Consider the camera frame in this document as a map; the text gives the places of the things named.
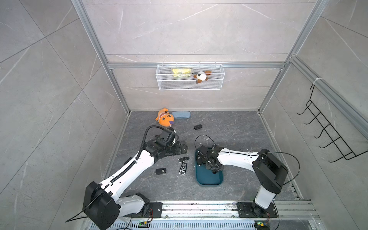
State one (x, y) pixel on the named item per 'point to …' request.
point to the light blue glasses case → (181, 114)
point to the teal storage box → (205, 176)
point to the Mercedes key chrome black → (182, 159)
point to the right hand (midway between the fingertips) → (213, 166)
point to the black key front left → (160, 171)
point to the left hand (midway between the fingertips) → (182, 146)
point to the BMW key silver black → (183, 168)
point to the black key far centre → (198, 127)
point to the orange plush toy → (165, 118)
